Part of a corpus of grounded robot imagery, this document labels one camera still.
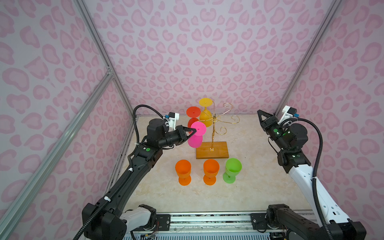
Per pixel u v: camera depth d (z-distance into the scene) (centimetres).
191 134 67
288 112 61
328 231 36
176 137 63
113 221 37
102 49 82
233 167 82
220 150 98
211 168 78
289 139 53
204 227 72
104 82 84
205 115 84
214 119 76
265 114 66
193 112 76
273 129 61
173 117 66
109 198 40
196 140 80
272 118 61
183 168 78
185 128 65
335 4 68
